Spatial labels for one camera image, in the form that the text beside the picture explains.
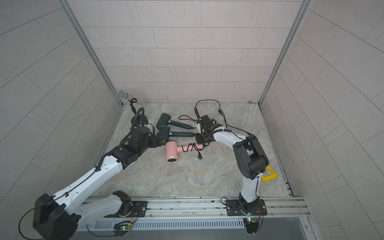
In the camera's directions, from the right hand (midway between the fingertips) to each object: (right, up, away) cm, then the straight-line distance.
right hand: (198, 139), depth 94 cm
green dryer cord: (-9, +14, +15) cm, 22 cm away
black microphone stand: (-41, +24, -2) cm, 47 cm away
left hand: (-22, +5, -13) cm, 26 cm away
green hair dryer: (-23, +12, +8) cm, 27 cm away
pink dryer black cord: (+1, -10, -6) cm, 11 cm away
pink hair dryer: (-15, -5, -8) cm, 18 cm away
